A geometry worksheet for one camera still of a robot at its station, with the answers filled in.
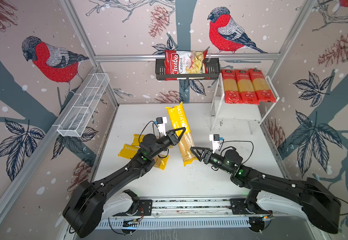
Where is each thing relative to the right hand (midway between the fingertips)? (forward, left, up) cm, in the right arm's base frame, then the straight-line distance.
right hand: (190, 153), depth 72 cm
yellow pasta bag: (+11, +5, +12) cm, 17 cm away
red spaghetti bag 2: (+27, -30, +15) cm, 43 cm away
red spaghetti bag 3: (+32, -38, +15) cm, 52 cm away
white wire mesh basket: (+18, +58, +14) cm, 62 cm away
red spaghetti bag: (+26, -21, +15) cm, 37 cm away
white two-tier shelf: (+27, -18, +3) cm, 32 cm away
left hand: (+6, +3, +11) cm, 13 cm away
